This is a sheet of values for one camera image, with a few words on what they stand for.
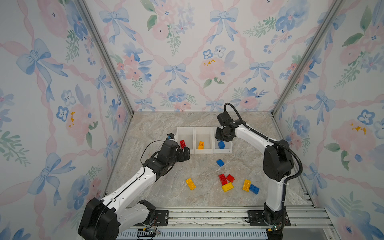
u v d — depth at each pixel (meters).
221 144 0.98
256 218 0.73
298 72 0.94
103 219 0.39
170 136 0.72
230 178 0.87
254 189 0.82
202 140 1.04
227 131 0.70
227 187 0.83
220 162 0.93
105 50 0.84
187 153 0.73
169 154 0.61
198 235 0.70
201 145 0.97
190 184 0.84
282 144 0.53
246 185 0.84
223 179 0.85
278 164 0.52
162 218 0.74
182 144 1.00
